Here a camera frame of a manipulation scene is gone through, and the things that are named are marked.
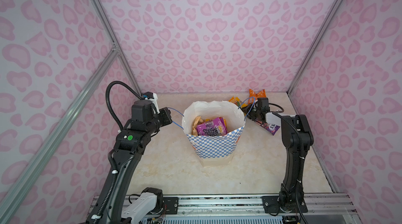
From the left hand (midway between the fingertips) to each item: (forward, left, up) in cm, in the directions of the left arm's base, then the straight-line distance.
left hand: (170, 108), depth 69 cm
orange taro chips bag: (+7, -11, -20) cm, 23 cm away
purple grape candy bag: (-1, -20, -15) cm, 25 cm away
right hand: (+22, -41, -29) cm, 55 cm away
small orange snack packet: (+33, -50, -30) cm, 67 cm away
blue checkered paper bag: (-12, -20, -19) cm, 30 cm away
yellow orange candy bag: (+28, -37, -27) cm, 54 cm away
